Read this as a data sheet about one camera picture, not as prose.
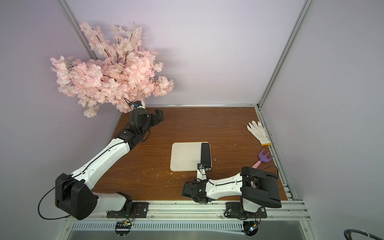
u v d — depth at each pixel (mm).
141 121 595
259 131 1038
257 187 435
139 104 691
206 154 928
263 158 898
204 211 743
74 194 395
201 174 726
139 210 728
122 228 720
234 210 725
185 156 922
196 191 628
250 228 695
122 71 724
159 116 727
